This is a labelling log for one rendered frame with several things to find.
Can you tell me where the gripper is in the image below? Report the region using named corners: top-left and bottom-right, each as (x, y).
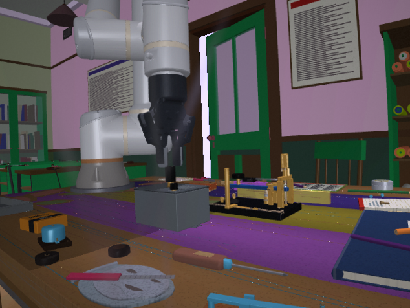
top-left (137, 74), bottom-right (196, 168)

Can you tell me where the grey oscillator box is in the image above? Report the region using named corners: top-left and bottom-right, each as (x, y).
top-left (134, 184), bottom-right (211, 232)

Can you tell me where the brass shorting bar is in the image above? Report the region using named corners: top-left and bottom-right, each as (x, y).
top-left (223, 167), bottom-right (239, 210)

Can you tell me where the blue key lever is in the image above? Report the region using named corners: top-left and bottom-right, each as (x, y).
top-left (228, 182), bottom-right (291, 191)

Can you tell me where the black morse key base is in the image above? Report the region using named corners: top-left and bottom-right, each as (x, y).
top-left (209, 194), bottom-right (303, 222)

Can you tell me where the brass gap screw knob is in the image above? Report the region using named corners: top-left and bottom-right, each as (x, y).
top-left (279, 153), bottom-right (291, 181)

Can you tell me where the white poster blue header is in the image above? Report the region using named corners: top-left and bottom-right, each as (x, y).
top-left (87, 58), bottom-right (135, 113)

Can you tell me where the green panelled door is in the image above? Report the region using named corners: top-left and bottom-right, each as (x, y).
top-left (204, 8), bottom-right (272, 181)

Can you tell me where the black round disc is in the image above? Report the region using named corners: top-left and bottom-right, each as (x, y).
top-left (107, 243), bottom-right (132, 258)
top-left (34, 250), bottom-right (61, 267)

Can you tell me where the purple felt mat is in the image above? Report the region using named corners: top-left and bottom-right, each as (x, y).
top-left (33, 192), bottom-right (410, 292)

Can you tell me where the green glazed bookcase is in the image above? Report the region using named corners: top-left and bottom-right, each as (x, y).
top-left (0, 86), bottom-right (49, 164)

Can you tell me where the blue bell on black base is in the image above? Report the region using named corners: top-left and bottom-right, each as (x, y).
top-left (37, 224), bottom-right (73, 252)

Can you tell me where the dark ceiling lamp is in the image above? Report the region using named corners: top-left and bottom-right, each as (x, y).
top-left (46, 0), bottom-right (78, 28)

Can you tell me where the orange battery box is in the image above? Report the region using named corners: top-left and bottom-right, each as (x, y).
top-left (19, 212), bottom-right (69, 234)

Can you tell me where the grey round protractor disc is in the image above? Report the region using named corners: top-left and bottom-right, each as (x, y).
top-left (77, 262), bottom-right (176, 305)

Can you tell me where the white code chart sheet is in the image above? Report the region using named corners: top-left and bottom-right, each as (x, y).
top-left (294, 182), bottom-right (347, 193)

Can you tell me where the grey tray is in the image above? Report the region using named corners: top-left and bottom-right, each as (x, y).
top-left (0, 195), bottom-right (35, 217)

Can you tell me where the green wooden chair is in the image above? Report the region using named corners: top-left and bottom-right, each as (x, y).
top-left (313, 138), bottom-right (368, 186)

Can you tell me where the olive felt mat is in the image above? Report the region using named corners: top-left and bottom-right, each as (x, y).
top-left (80, 189), bottom-right (365, 234)

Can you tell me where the indigo felt mat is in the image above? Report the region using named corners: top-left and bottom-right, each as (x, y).
top-left (134, 179), bottom-right (361, 211)

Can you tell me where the green pencil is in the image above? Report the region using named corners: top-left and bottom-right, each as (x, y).
top-left (347, 188), bottom-right (410, 195)

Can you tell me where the grey tape roll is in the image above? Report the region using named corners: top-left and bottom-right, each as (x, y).
top-left (371, 179), bottom-right (394, 192)

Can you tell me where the green shelf unit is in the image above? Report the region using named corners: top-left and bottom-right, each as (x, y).
top-left (379, 18), bottom-right (410, 188)

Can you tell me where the white notebook red edge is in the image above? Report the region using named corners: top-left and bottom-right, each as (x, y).
top-left (358, 196), bottom-right (410, 213)

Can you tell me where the dark blue book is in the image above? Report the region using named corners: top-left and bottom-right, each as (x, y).
top-left (330, 209), bottom-right (410, 292)

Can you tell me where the long purple rod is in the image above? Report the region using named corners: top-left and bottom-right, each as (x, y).
top-left (350, 233), bottom-right (410, 253)

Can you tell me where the brass key frame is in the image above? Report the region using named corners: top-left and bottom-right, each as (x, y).
top-left (264, 174), bottom-right (295, 210)

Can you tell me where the brown handled screwdriver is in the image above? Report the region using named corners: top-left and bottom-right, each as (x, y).
top-left (172, 247), bottom-right (289, 278)

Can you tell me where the red handled file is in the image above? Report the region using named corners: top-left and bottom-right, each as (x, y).
top-left (65, 272), bottom-right (176, 283)

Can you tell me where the large white wall poster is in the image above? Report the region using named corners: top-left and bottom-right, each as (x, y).
top-left (286, 0), bottom-right (363, 90)

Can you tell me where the light blue frame tool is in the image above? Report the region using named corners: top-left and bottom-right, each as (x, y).
top-left (206, 292), bottom-right (306, 308)

